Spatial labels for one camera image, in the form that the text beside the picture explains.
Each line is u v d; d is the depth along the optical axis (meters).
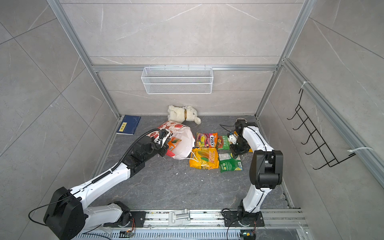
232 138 0.86
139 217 0.73
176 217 0.72
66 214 0.39
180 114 1.10
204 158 0.90
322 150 0.64
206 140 1.01
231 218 0.73
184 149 0.95
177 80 1.01
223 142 1.01
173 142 0.96
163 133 0.65
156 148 0.67
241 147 0.76
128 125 1.13
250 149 0.75
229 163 0.90
